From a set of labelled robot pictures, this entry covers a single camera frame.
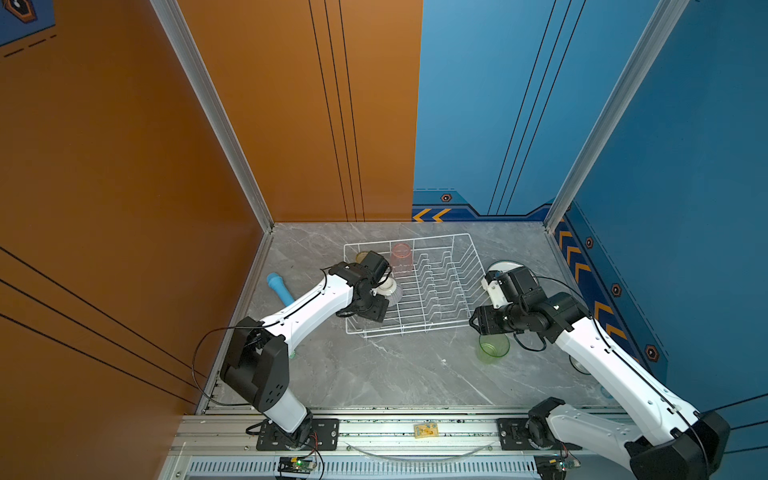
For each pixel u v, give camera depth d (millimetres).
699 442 369
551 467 697
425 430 740
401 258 973
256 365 437
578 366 484
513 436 726
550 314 505
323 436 737
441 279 1025
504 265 1050
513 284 583
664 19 699
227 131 917
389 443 730
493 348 870
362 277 610
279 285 992
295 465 708
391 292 932
